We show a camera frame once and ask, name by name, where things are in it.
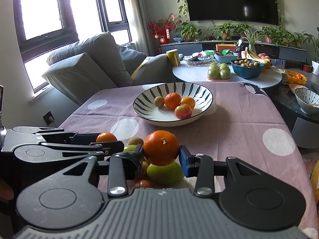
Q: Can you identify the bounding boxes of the brown kiwi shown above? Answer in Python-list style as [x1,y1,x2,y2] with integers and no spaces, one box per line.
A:
[154,96,165,108]

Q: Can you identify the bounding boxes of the small orange tangerine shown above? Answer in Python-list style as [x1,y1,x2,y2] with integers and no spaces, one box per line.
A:
[179,97,196,109]

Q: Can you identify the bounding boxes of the banana bunch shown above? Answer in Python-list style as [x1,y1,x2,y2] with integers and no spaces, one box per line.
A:
[241,47,272,69]

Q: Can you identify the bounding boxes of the dark tv console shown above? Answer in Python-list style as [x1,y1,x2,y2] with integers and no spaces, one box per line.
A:
[160,39,308,63]

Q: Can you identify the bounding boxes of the pink dotted tablecloth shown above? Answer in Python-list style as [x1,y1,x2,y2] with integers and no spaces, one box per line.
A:
[61,81,318,238]

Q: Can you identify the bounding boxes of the tall white-potted plant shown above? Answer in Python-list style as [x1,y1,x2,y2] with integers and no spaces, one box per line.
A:
[304,33,319,75]

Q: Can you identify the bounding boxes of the red flower decoration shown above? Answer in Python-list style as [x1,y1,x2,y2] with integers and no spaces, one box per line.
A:
[147,14,176,45]

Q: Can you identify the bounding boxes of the light blue snack tray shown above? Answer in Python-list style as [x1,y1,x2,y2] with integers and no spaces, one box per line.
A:
[214,51,238,64]

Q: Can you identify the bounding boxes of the gold tin can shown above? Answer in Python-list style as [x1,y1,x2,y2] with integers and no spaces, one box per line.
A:
[166,49,181,67]

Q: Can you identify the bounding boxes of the green mango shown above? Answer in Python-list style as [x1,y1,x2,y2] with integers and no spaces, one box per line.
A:
[147,162,184,185]

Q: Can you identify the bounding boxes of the red apple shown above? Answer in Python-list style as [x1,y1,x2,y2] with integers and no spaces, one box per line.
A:
[174,104,192,120]

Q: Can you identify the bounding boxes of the grey sofa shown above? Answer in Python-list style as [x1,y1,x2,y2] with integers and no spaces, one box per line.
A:
[42,32,176,105]

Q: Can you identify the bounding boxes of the small striped bowl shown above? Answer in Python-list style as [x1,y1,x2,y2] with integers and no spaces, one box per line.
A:
[295,87,318,115]

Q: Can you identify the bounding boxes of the yellow bowl of oranges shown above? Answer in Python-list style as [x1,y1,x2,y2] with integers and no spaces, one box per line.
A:
[285,71,307,85]

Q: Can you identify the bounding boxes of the orange rectangular box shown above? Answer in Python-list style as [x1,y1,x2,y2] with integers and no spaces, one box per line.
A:
[216,43,236,52]

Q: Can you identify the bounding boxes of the blue bowl of nuts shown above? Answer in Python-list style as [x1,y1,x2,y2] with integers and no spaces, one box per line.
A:
[230,59,264,79]

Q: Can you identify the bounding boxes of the striped white ceramic plate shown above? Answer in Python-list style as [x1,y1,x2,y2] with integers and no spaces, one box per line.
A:
[133,82,214,127]

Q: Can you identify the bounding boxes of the large orange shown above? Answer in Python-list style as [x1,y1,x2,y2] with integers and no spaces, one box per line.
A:
[143,131,179,166]

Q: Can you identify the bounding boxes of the black wall television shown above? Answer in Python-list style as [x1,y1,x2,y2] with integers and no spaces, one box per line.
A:
[187,0,279,25]

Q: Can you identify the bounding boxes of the round white coffee table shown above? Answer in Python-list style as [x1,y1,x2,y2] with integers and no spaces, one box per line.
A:
[172,60,283,89]

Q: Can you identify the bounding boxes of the green apples on tray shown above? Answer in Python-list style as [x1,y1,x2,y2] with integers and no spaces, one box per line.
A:
[207,62,231,80]

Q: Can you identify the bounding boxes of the brown kiwi fruit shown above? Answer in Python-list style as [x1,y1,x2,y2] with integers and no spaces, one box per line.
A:
[127,136,144,145]

